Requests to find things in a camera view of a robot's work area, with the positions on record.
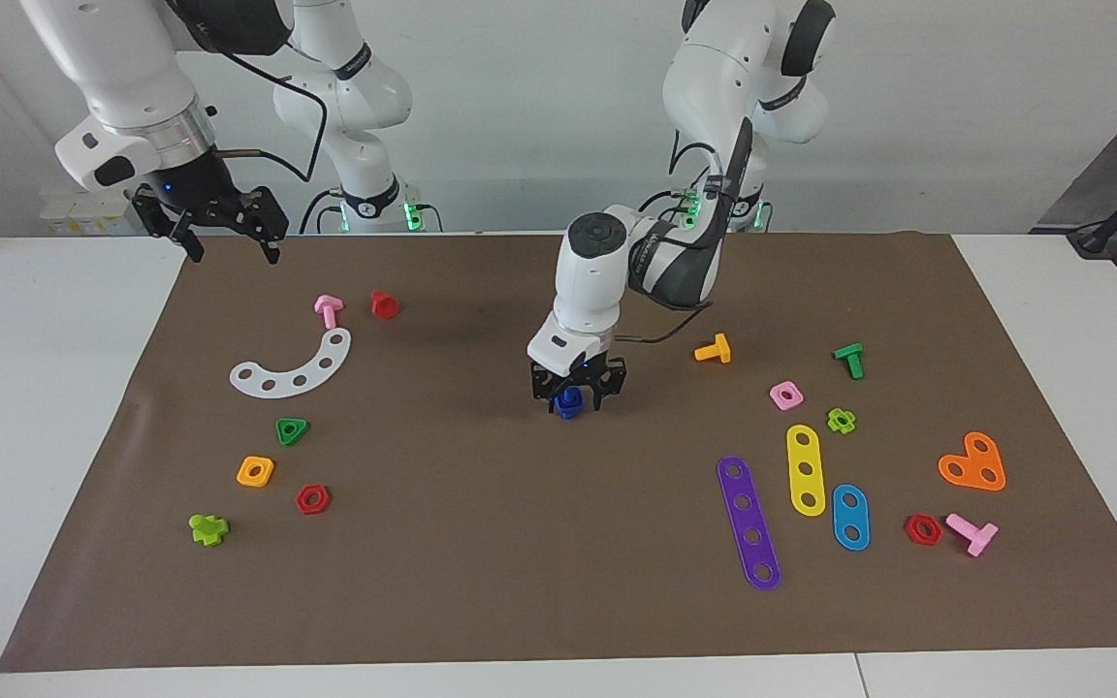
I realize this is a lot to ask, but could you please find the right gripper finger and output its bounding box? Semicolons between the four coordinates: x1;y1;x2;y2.
229;186;289;266
130;187;207;264

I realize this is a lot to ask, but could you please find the white box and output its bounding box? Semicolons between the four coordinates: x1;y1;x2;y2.
40;187;148;237

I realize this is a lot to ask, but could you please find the brown table mat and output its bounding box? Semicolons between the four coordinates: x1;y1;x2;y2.
0;231;1117;674

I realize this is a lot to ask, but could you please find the white curved five-hole plate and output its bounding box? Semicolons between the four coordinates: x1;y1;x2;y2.
229;328;353;399

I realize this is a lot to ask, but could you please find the purple four-hole plate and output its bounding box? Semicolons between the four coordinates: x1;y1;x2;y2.
717;456;782;591

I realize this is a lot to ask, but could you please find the yellow three-hole plate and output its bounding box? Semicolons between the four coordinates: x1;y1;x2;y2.
786;425;827;518

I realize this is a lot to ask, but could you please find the blue two-hole plate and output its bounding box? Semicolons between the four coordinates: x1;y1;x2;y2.
832;484;872;552

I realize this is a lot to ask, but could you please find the orange three-hole angled plate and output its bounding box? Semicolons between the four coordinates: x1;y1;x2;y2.
938;431;1007;492

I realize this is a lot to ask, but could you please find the black base cable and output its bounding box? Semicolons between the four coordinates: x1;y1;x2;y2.
301;189;342;236
631;189;687;231

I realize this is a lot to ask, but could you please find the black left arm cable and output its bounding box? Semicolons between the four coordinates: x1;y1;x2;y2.
614;121;758;346

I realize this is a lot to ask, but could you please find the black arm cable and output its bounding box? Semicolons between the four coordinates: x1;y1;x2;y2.
214;44;329;183
614;121;758;346

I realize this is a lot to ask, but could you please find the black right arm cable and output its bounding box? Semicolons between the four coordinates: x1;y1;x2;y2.
214;44;329;183

